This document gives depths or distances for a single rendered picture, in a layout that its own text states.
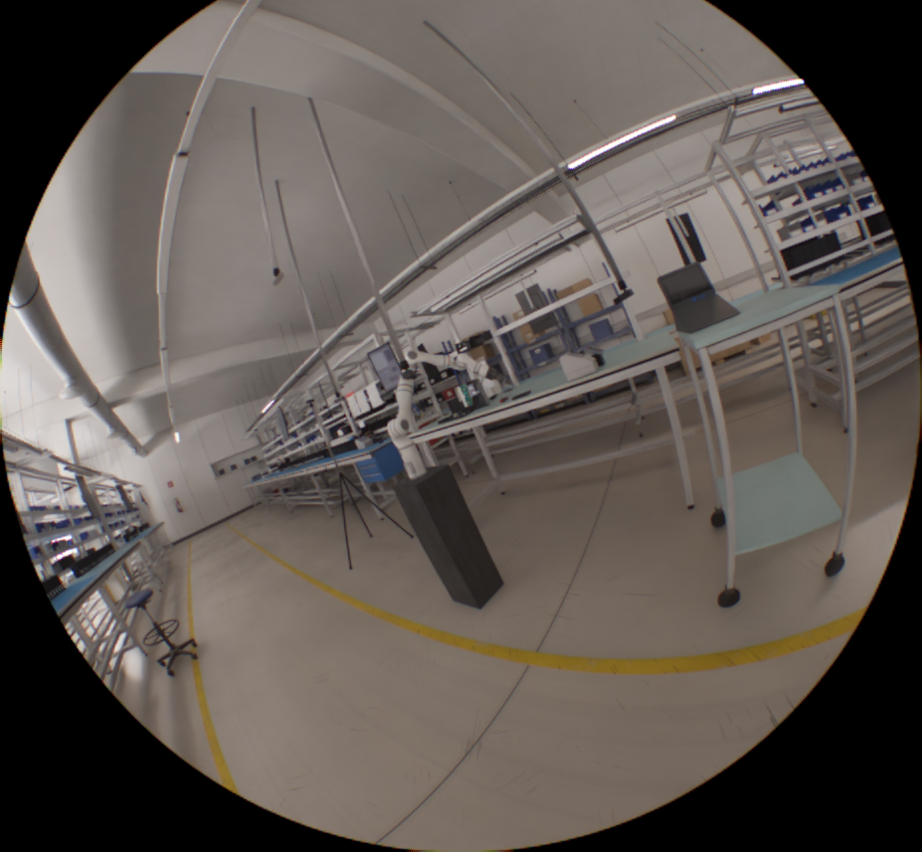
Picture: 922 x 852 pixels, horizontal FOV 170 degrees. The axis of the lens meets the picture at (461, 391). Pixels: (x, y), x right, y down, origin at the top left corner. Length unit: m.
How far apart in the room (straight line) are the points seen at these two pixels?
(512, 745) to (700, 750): 0.64
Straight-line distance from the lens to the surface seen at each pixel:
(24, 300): 3.44
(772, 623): 1.48
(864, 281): 2.43
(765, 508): 1.49
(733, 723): 1.29
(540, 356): 5.81
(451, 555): 1.68
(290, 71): 2.35
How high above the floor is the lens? 1.22
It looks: 1 degrees down
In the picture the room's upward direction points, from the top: 23 degrees counter-clockwise
